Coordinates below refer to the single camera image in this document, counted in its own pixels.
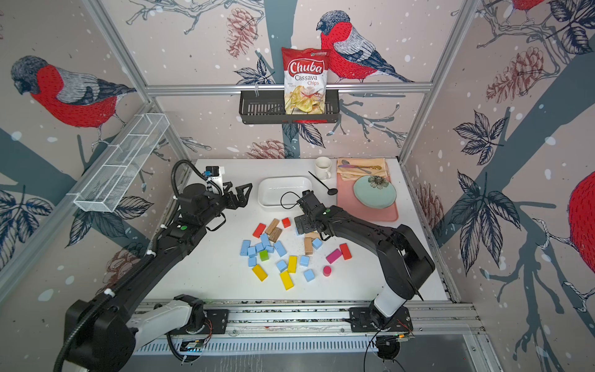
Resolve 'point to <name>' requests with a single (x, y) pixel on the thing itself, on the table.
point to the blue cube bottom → (309, 275)
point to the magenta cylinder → (327, 271)
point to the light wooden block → (272, 226)
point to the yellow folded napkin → (352, 173)
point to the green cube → (264, 255)
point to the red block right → (345, 251)
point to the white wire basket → (122, 161)
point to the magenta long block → (333, 256)
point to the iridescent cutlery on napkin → (346, 164)
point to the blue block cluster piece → (266, 242)
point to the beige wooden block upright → (308, 246)
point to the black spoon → (331, 191)
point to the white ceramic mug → (323, 167)
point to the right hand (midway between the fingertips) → (308, 219)
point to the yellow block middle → (292, 264)
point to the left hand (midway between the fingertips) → (244, 180)
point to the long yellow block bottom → (287, 281)
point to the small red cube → (286, 222)
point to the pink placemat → (348, 202)
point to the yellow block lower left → (259, 273)
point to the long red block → (259, 230)
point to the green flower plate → (375, 191)
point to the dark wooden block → (275, 234)
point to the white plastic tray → (282, 191)
